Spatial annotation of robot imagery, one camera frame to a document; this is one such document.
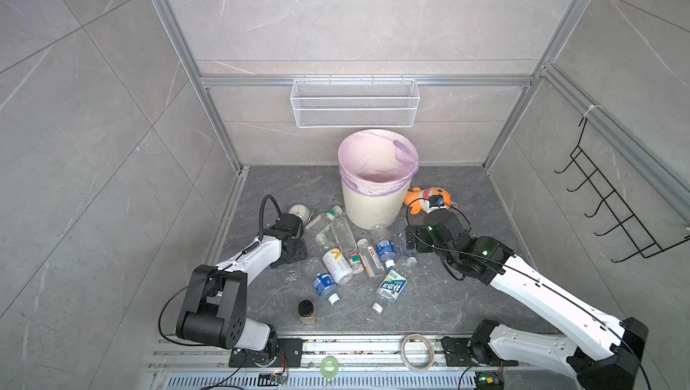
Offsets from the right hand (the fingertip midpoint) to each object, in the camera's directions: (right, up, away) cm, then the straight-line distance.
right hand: (419, 226), depth 76 cm
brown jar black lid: (-32, -23, -4) cm, 40 cm away
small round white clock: (-39, +3, +24) cm, 46 cm away
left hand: (-40, -10, +15) cm, 44 cm away
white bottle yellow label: (-24, -14, +7) cm, 28 cm away
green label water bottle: (-7, -19, +3) cm, 20 cm away
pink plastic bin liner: (-9, +21, +26) cm, 35 cm away
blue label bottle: (-27, -19, +3) cm, 33 cm away
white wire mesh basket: (-18, +44, +24) cm, 53 cm away
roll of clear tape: (-5, -35, -5) cm, 36 cm away
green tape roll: (-26, -38, -4) cm, 46 cm away
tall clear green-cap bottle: (-21, -8, +15) cm, 27 cm away
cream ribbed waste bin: (-15, +4, +12) cm, 20 cm away
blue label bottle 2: (-8, -8, +12) cm, 17 cm away
